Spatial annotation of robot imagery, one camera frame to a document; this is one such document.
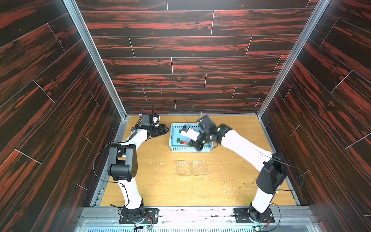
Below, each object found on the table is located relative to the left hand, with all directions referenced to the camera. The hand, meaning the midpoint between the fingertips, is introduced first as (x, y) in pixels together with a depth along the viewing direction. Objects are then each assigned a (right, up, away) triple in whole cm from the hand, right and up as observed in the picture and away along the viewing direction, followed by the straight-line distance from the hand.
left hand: (166, 129), depth 98 cm
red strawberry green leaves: (+8, -8, +6) cm, 12 cm away
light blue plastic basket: (+9, -10, +2) cm, 13 cm away
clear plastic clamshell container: (+19, -24, -7) cm, 31 cm away
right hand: (+17, -7, -14) cm, 23 cm away
